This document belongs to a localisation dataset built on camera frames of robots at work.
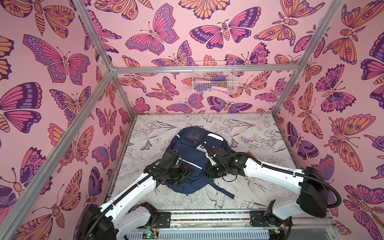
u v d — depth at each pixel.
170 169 0.66
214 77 0.96
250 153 0.98
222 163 0.60
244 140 1.04
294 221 0.73
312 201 0.41
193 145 0.95
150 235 0.72
